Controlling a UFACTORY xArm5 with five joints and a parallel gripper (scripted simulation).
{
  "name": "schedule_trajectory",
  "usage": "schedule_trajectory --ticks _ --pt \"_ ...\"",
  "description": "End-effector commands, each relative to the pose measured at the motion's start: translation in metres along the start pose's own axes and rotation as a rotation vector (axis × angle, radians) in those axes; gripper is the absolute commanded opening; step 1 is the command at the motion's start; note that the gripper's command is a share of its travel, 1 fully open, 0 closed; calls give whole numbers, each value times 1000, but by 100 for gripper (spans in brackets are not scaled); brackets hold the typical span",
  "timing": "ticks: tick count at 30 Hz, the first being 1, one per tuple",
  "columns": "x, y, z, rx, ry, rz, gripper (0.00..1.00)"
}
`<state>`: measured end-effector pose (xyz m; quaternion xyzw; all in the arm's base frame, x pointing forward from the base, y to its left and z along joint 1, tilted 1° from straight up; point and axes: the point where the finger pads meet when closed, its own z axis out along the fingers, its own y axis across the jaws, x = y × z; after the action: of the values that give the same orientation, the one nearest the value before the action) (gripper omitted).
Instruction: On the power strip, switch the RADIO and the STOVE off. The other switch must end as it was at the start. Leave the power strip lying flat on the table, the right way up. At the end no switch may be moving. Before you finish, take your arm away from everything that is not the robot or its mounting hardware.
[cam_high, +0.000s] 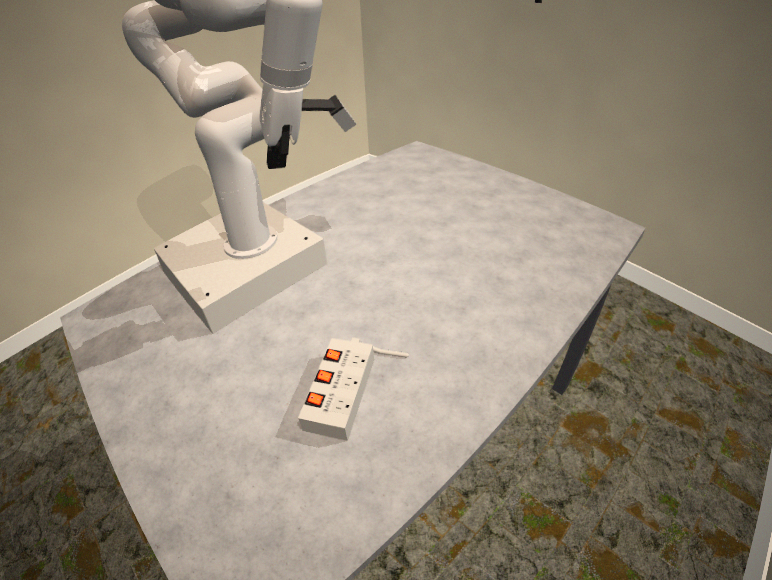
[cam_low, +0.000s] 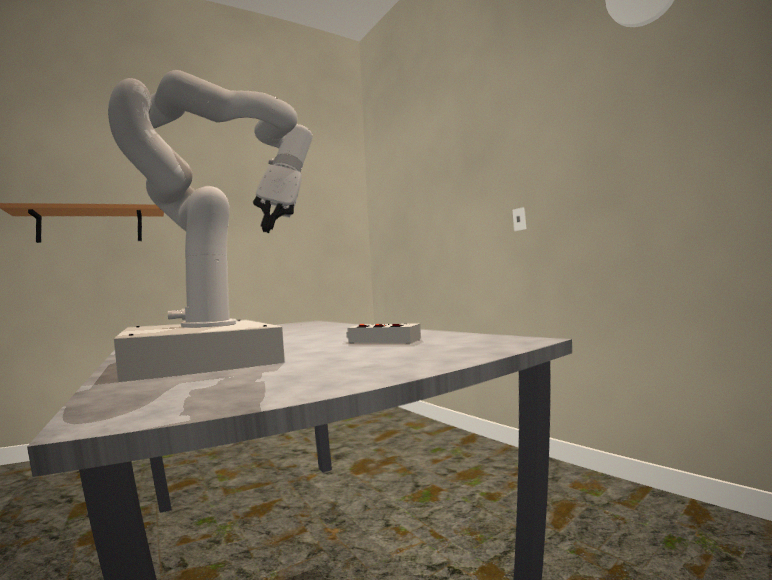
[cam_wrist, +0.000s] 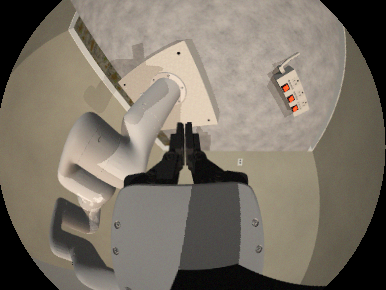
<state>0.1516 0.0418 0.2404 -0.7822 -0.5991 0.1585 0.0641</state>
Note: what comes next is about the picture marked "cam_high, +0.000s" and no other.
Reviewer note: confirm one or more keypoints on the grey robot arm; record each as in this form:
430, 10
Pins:
290, 34

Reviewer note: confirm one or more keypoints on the beige power strip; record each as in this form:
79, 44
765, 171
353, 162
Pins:
336, 392

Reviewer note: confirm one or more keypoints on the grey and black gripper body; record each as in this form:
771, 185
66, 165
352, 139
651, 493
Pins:
280, 106

